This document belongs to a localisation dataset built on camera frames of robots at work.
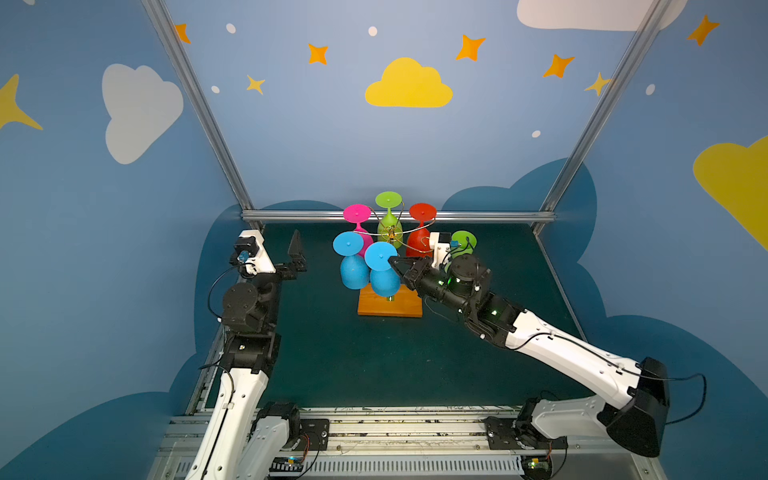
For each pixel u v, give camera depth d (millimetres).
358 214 785
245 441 448
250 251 501
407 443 736
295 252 581
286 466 731
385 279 731
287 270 572
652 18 702
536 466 733
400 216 803
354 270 772
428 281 595
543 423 616
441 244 634
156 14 677
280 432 604
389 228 861
